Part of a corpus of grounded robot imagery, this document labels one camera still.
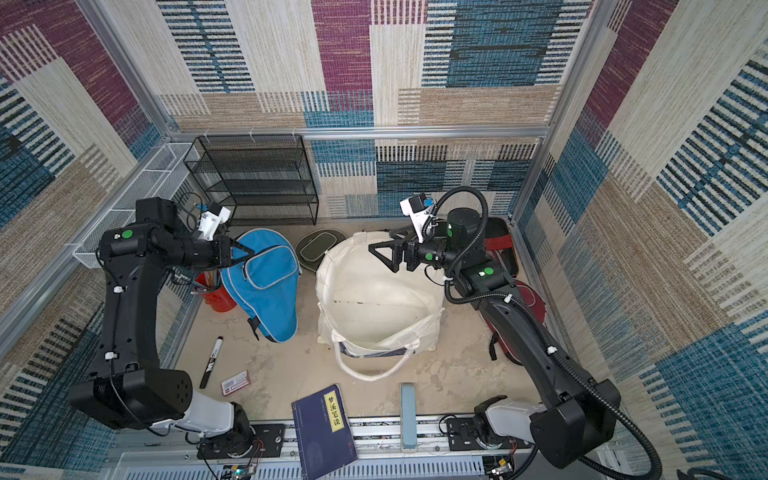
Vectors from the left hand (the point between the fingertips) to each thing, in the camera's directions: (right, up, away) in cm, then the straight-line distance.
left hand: (250, 254), depth 72 cm
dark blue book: (+17, -44, +2) cm, 47 cm away
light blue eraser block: (+38, -39, +2) cm, 55 cm away
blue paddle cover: (+4, -7, -1) cm, 8 cm away
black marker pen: (-17, -27, +16) cm, 36 cm away
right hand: (+32, +2, -5) cm, 33 cm away
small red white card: (-8, -35, +9) cm, 37 cm away
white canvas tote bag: (+26, -17, +25) cm, 40 cm away
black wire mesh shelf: (-12, +26, +36) cm, 46 cm away
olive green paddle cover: (+5, +2, +39) cm, 39 cm away
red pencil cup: (-18, -13, +19) cm, 30 cm away
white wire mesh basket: (-32, +21, +15) cm, 41 cm away
